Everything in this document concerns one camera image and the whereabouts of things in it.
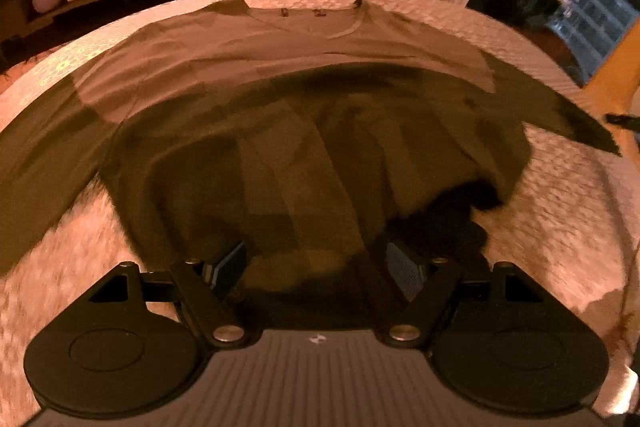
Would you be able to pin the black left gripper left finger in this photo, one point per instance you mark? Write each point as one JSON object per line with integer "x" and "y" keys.
{"x": 203, "y": 285}

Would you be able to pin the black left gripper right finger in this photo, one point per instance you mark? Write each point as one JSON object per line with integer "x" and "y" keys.
{"x": 430, "y": 287}

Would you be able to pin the brown two-tone long-sleeve shirt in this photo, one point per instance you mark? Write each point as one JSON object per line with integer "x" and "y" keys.
{"x": 305, "y": 133}

